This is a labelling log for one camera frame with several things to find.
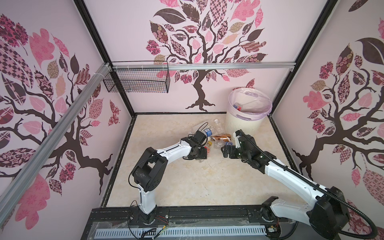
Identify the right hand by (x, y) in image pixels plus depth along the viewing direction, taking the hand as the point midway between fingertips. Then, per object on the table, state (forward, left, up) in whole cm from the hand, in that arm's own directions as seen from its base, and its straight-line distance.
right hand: (228, 146), depth 83 cm
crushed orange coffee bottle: (+13, 0, -10) cm, 17 cm away
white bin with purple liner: (+32, -20, -2) cm, 37 cm away
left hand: (-1, +15, -12) cm, 19 cm away
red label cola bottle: (+9, +5, -12) cm, 15 cm away
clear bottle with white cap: (+22, +2, -13) cm, 25 cm away
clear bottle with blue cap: (+19, +10, -11) cm, 24 cm away
